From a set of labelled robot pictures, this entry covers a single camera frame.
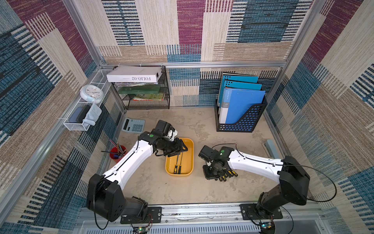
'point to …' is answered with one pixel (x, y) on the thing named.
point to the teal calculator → (134, 125)
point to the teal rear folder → (246, 79)
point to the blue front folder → (235, 102)
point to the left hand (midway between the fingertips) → (184, 149)
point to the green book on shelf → (154, 89)
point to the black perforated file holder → (247, 124)
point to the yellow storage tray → (186, 159)
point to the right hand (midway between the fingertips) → (206, 177)
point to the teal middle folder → (234, 85)
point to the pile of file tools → (229, 173)
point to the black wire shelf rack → (144, 95)
